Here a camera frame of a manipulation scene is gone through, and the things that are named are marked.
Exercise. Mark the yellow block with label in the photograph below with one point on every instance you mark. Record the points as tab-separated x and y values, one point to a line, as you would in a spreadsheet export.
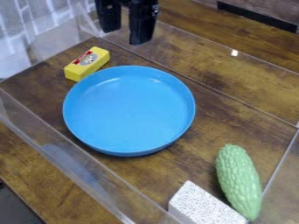
87	63

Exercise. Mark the white speckled foam block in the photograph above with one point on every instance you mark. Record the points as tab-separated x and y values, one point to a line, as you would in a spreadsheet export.
193	206

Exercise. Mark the clear acrylic enclosure wall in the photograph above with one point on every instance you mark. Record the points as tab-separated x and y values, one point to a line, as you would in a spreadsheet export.
240	67

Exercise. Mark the blue round tray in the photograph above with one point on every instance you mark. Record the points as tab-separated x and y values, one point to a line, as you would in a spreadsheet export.
128	110

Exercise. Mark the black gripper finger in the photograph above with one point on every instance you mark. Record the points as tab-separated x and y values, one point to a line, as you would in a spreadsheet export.
108	14
143	13

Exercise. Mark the green bitter gourd toy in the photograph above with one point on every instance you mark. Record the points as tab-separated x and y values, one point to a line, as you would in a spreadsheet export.
239	180

